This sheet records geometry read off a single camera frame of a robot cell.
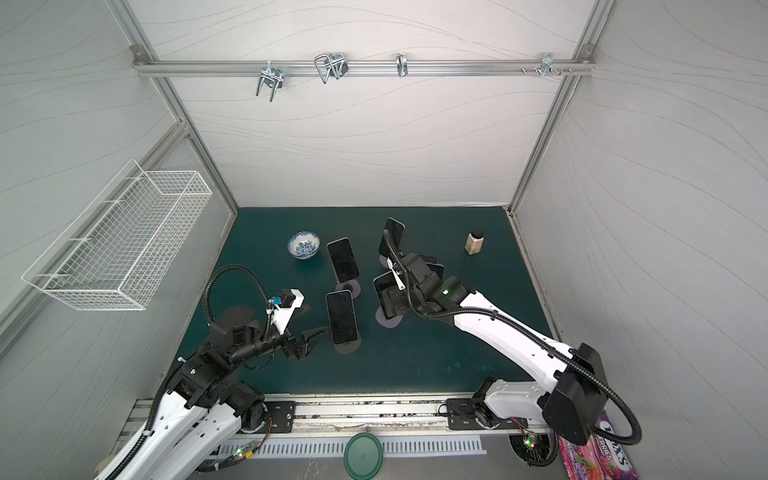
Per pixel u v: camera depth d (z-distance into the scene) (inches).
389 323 34.7
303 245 42.4
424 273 22.9
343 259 35.9
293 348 24.5
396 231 42.4
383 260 40.8
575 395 15.2
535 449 28.4
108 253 26.0
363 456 23.8
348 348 33.1
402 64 30.7
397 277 27.1
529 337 17.5
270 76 30.9
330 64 30.1
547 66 30.3
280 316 23.5
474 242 39.9
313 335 24.9
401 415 29.5
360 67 30.7
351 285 38.5
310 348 25.4
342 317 31.7
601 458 26.5
